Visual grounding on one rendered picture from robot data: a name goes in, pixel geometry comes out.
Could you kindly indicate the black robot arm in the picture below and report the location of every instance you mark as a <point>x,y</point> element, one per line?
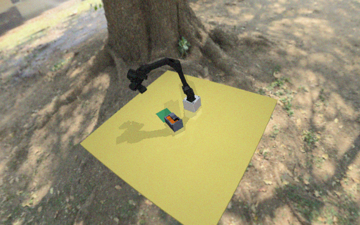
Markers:
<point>141,73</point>

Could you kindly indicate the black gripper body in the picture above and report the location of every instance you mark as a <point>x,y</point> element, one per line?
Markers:
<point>141,87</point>

